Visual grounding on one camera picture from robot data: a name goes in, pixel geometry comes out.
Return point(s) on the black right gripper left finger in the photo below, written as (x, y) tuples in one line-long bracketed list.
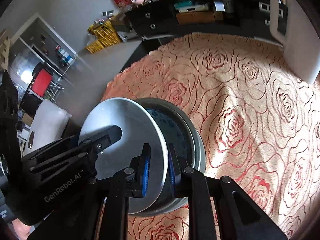
[(115, 194)]

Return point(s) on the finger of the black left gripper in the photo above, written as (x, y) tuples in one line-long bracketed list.
[(100, 140)]

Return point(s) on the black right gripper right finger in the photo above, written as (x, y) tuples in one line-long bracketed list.
[(218, 208)]

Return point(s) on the steel bowl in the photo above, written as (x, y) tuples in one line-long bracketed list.
[(158, 172)]

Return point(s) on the pale green ceramic plate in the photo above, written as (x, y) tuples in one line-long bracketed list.
[(138, 128)]

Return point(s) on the blue white porcelain bowl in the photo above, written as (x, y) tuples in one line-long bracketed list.
[(176, 133)]

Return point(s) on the red folding chair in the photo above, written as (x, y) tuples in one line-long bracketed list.
[(44, 86)]

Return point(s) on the rose pattern tablecloth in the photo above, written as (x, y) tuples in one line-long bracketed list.
[(258, 121)]

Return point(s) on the yellow plastic crate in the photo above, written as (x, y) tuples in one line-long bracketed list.
[(105, 35)]

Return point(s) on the white shelf unit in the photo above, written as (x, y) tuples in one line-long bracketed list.
[(36, 41)]

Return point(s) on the wooden box on sideboard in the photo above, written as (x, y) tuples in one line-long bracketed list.
[(199, 17)]

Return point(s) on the white chair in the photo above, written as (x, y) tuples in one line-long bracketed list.
[(300, 43)]

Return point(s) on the black sideboard cabinet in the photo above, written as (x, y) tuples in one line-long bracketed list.
[(165, 18)]

